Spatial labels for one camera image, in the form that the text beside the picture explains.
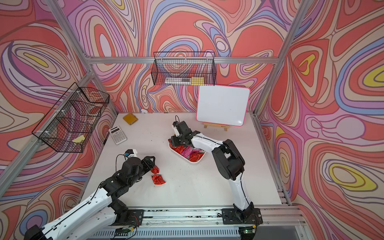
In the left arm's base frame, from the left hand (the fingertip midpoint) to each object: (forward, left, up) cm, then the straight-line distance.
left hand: (154, 160), depth 80 cm
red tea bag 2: (+5, -22, -6) cm, 24 cm away
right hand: (+15, -9, -7) cm, 19 cm away
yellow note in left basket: (+4, +35, +14) cm, 38 cm away
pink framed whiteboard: (+40, -42, +5) cm, 58 cm away
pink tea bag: (+10, -18, -6) cm, 22 cm away
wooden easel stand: (+30, -44, -7) cm, 54 cm away
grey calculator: (+25, +33, -11) cm, 43 cm away
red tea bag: (-7, -1, -11) cm, 13 cm away
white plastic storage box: (+2, -20, -6) cm, 21 cm away
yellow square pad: (+42, +29, -12) cm, 52 cm away
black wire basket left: (+10, +42, +16) cm, 46 cm away
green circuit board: (-30, +13, -13) cm, 36 cm away
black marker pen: (+27, +44, -17) cm, 54 cm away
